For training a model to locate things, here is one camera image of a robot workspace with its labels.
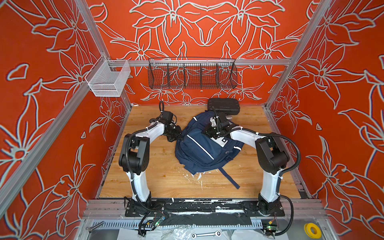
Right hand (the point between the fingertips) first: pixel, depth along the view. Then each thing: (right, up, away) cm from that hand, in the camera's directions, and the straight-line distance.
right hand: (199, 130), depth 93 cm
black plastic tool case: (+22, +17, +19) cm, 34 cm away
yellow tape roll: (+48, -43, -26) cm, 70 cm away
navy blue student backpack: (-2, -13, -8) cm, 15 cm away
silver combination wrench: (+7, -46, -26) cm, 53 cm away
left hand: (-11, -3, +1) cm, 11 cm away
